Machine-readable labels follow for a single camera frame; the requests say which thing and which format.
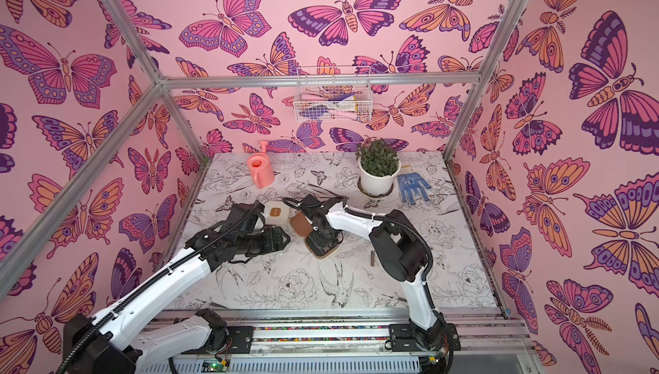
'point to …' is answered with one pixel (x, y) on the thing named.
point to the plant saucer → (371, 196)
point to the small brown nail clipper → (372, 258)
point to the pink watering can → (260, 166)
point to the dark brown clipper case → (319, 246)
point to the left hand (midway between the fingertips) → (285, 239)
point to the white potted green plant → (378, 165)
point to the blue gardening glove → (409, 183)
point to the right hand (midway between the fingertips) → (326, 236)
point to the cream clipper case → (277, 213)
